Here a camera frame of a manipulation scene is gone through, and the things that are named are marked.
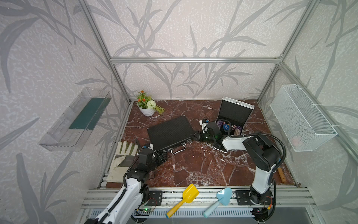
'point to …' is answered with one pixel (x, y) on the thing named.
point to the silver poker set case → (232, 115)
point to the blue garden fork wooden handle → (281, 175)
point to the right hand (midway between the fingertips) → (192, 135)
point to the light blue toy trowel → (223, 196)
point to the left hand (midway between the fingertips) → (164, 155)
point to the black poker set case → (172, 136)
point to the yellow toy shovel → (189, 195)
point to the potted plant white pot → (147, 105)
